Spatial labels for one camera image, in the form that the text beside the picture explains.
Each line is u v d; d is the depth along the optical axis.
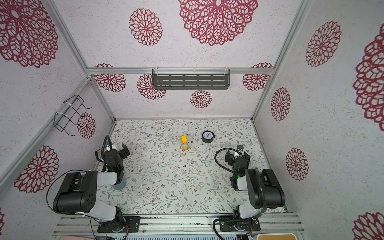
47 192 0.44
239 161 0.80
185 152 1.00
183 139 0.92
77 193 0.45
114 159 0.70
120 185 0.85
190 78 0.97
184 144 0.97
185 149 1.00
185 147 0.99
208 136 1.07
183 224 0.76
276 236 0.66
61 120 0.73
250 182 0.52
